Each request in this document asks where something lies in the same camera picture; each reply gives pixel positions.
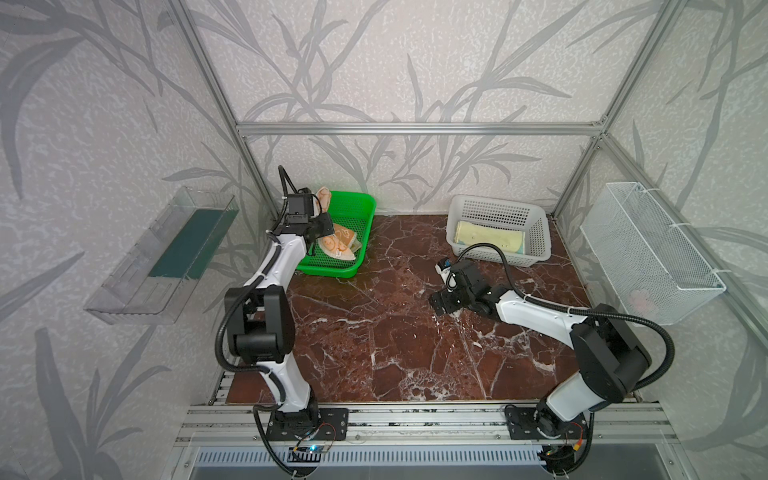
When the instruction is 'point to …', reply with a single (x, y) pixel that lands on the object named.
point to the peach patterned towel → (343, 243)
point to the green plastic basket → (356, 210)
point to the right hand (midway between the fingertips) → (441, 284)
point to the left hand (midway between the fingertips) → (329, 211)
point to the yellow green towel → (470, 234)
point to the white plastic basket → (519, 226)
